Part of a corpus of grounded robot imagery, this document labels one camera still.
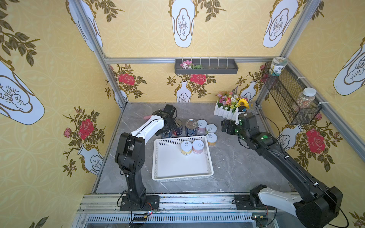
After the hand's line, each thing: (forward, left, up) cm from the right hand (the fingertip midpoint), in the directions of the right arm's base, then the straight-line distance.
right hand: (231, 121), depth 79 cm
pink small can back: (+10, +15, -18) cm, 26 cm away
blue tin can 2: (+5, +22, -15) cm, 27 cm away
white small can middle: (+7, +8, -18) cm, 21 cm away
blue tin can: (0, +37, -16) cm, 40 cm away
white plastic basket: (-17, +35, -23) cm, 45 cm away
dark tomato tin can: (+4, +31, -18) cm, 36 cm away
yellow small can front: (0, +8, -19) cm, 21 cm away
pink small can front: (-7, +18, -18) cm, 26 cm away
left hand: (+4, +42, -14) cm, 44 cm away
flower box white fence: (+21, -2, -8) cm, 22 cm away
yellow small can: (-8, +25, -19) cm, 32 cm away
